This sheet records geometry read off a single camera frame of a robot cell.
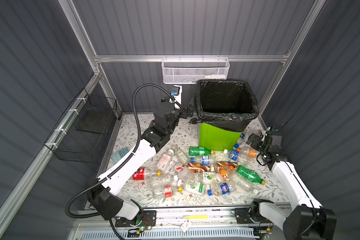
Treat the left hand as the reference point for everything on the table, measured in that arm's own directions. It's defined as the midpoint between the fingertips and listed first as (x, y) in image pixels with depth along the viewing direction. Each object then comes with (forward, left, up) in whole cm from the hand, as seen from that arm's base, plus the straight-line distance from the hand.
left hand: (181, 96), depth 66 cm
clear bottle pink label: (-11, +11, -39) cm, 42 cm away
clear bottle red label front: (-27, +13, -44) cm, 53 cm away
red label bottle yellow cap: (-19, +22, -39) cm, 49 cm away
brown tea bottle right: (-16, -23, -39) cm, 48 cm away
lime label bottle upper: (-22, -14, -40) cm, 48 cm away
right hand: (-8, -43, -26) cm, 51 cm away
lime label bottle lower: (-27, -6, -39) cm, 48 cm away
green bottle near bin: (-6, -10, -39) cm, 40 cm away
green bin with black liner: (+20, -31, -27) cm, 45 cm away
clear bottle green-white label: (-7, +1, -39) cm, 39 cm away
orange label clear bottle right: (-7, -42, -42) cm, 60 cm away
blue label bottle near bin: (-9, -32, -39) cm, 51 cm away
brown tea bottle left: (-16, -8, -39) cm, 43 cm away
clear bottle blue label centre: (-12, -15, -39) cm, 43 cm away
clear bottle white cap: (-23, +12, -39) cm, 47 cm away
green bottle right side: (-23, -37, -38) cm, 58 cm away
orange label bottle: (-23, -22, -34) cm, 46 cm away
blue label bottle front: (-29, -20, -38) cm, 52 cm away
